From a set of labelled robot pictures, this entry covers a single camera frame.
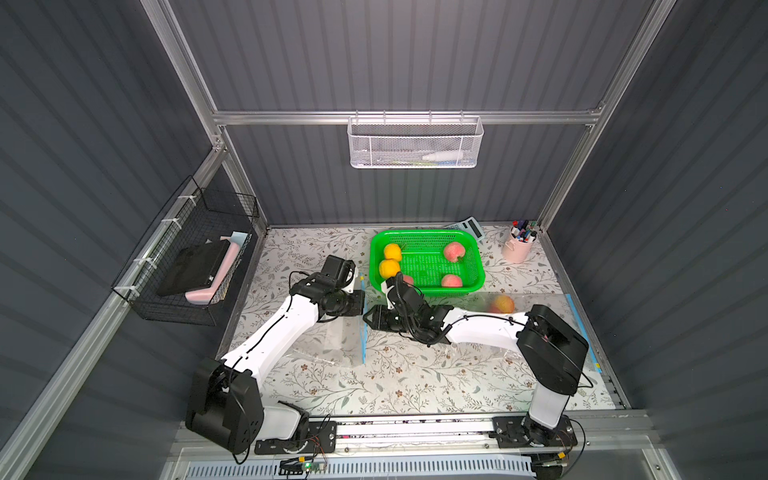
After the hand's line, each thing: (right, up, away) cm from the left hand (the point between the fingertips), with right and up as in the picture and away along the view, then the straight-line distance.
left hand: (365, 307), depth 82 cm
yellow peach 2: (+7, +10, +19) cm, 22 cm away
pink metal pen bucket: (+52, +16, +23) cm, 59 cm away
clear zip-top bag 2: (-10, -12, +9) cm, 18 cm away
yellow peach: (+8, +16, +23) cm, 29 cm away
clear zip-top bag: (+52, -1, +16) cm, 54 cm away
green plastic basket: (+24, +12, +26) cm, 38 cm away
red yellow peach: (+42, -1, +9) cm, 43 cm away
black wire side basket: (-45, +25, -3) cm, 52 cm away
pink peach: (+29, +16, +23) cm, 40 cm away
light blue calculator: (+39, +27, +36) cm, 59 cm away
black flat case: (-39, +12, -13) cm, 43 cm away
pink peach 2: (+27, +6, +14) cm, 31 cm away
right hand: (0, -4, 0) cm, 5 cm away
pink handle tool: (-33, +6, -19) cm, 38 cm away
